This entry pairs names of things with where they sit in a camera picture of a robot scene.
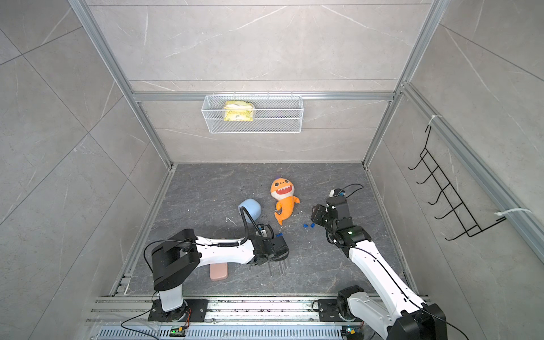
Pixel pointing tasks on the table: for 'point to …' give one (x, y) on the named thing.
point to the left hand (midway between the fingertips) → (275, 251)
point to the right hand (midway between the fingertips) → (318, 209)
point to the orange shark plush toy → (282, 189)
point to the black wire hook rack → (448, 191)
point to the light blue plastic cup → (253, 208)
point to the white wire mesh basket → (273, 114)
